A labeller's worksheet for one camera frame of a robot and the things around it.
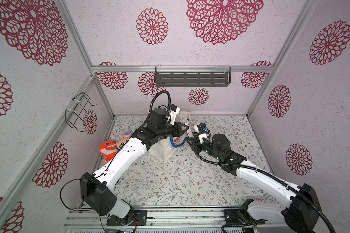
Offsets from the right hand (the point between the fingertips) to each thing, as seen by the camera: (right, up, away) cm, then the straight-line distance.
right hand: (188, 134), depth 73 cm
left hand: (-1, +3, -1) cm, 3 cm away
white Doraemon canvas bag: (-13, -9, +13) cm, 21 cm away
